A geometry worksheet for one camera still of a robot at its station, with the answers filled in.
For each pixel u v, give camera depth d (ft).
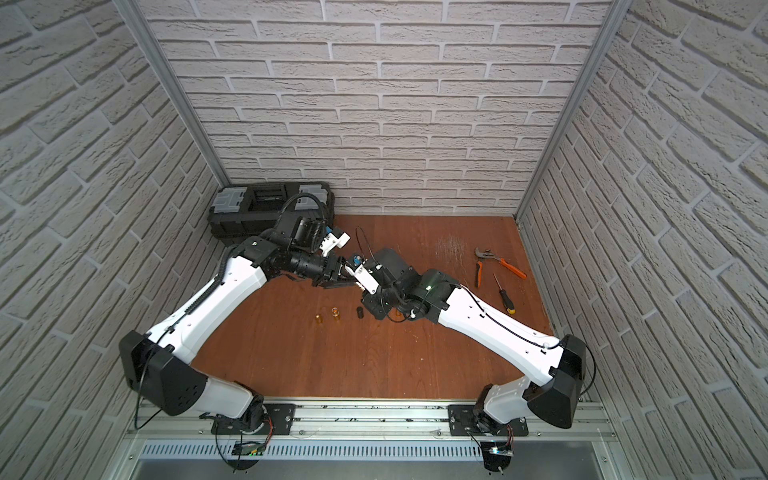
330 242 2.27
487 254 3.50
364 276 1.94
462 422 2.42
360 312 2.95
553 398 1.25
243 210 3.18
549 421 1.49
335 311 2.87
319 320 2.98
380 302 1.99
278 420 2.40
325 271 2.08
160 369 1.29
